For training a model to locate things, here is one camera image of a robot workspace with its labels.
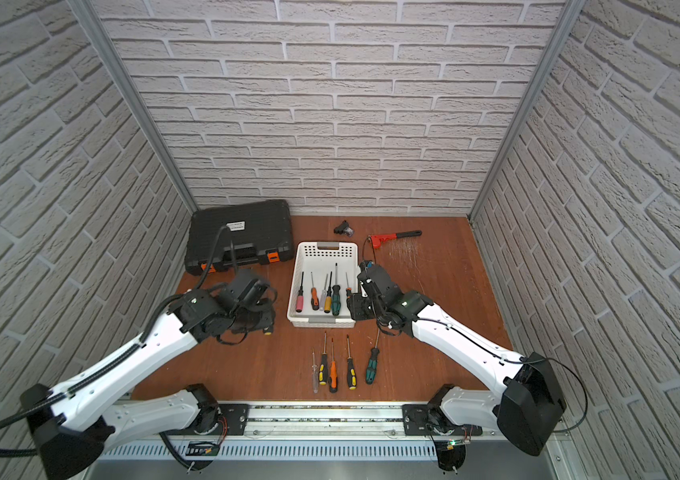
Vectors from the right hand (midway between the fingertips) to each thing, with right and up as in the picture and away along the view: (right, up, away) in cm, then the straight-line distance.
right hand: (354, 302), depth 80 cm
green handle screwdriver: (+5, -17, +2) cm, 18 cm away
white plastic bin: (-10, +5, +23) cm, 26 cm away
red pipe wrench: (+9, +18, +31) cm, 37 cm away
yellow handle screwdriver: (-8, -2, +15) cm, 17 cm away
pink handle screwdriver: (-17, -2, +15) cm, 23 cm away
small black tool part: (-4, +22, +34) cm, 41 cm away
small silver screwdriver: (-11, -20, +1) cm, 23 cm away
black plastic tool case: (-35, +20, +29) cm, 50 cm away
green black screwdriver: (-6, -1, +15) cm, 16 cm away
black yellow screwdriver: (-9, -19, +1) cm, 21 cm away
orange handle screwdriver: (-6, -22, -2) cm, 22 cm away
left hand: (-19, -1, -5) cm, 20 cm away
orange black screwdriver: (-13, -1, +15) cm, 20 cm away
